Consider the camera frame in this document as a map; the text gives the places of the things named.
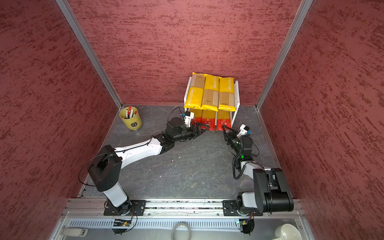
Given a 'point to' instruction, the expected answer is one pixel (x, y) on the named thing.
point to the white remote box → (75, 232)
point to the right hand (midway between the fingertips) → (219, 127)
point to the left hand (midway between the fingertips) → (208, 131)
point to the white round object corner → (286, 231)
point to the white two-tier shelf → (236, 96)
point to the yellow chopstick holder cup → (131, 117)
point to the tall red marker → (129, 109)
